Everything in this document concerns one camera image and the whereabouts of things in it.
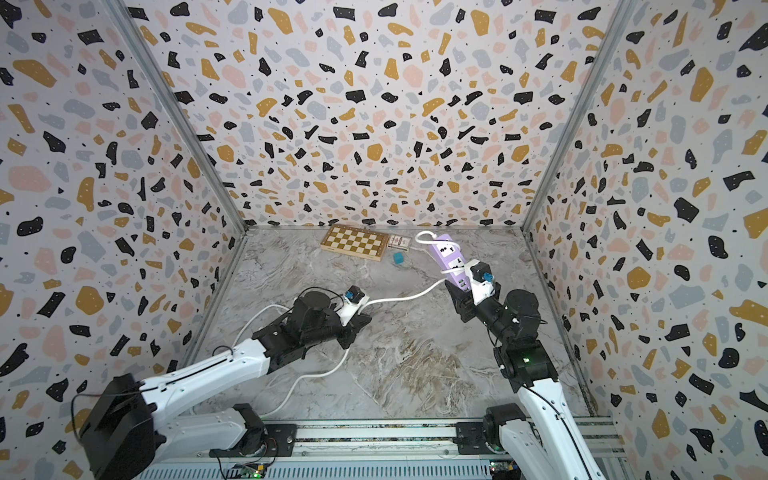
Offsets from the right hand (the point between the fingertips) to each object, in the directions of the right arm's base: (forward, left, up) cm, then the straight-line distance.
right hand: (460, 277), depth 70 cm
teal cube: (+29, +17, -28) cm, 44 cm away
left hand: (-4, +22, -12) cm, 25 cm away
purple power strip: (+1, +3, +5) cm, 6 cm away
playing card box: (+37, +17, -28) cm, 50 cm away
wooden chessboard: (+35, +33, -25) cm, 54 cm away
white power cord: (+7, +10, +6) cm, 13 cm away
